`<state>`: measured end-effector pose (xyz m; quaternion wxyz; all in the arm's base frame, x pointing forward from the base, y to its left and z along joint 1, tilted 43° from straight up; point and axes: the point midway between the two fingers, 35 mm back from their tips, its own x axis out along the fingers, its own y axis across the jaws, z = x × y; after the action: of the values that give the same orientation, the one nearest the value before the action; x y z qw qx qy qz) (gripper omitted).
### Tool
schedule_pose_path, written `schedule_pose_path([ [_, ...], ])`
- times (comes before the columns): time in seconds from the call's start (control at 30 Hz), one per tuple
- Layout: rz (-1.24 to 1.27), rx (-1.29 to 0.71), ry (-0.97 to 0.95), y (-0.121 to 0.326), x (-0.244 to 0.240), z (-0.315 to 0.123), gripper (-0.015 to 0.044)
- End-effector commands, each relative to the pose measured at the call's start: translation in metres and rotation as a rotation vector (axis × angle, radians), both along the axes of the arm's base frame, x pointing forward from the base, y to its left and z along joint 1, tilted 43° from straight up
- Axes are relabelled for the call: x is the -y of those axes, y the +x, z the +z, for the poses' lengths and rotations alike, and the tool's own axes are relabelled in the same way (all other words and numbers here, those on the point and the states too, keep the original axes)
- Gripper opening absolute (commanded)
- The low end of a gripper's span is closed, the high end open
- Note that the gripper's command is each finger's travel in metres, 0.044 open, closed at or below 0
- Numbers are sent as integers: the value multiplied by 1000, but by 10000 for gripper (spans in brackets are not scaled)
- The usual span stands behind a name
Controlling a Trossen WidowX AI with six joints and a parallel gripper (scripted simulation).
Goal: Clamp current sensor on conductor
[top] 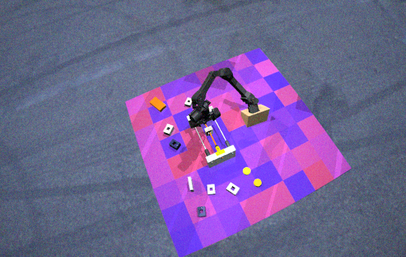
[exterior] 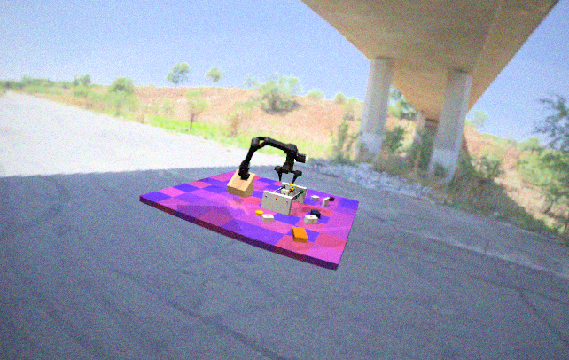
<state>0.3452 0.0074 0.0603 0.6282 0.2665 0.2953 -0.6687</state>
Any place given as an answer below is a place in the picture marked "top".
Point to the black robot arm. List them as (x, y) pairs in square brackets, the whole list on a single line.
[(203, 105)]

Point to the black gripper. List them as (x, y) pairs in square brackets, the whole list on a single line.
[(215, 113)]

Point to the yellow round disc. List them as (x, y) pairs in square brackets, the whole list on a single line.
[(257, 182), (246, 171)]

